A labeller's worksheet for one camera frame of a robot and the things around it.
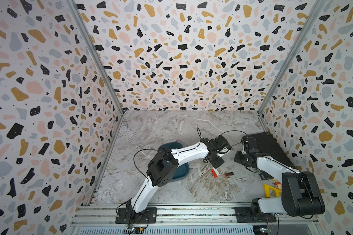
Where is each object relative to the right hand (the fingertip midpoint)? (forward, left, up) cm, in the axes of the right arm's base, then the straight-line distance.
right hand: (238, 157), depth 93 cm
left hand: (-5, +12, +4) cm, 14 cm away
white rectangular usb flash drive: (-9, +14, -2) cm, 17 cm away
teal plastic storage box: (-8, +35, -4) cm, 36 cm away
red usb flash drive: (-10, +16, -2) cm, 19 cm away
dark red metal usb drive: (-11, +8, -2) cm, 14 cm away
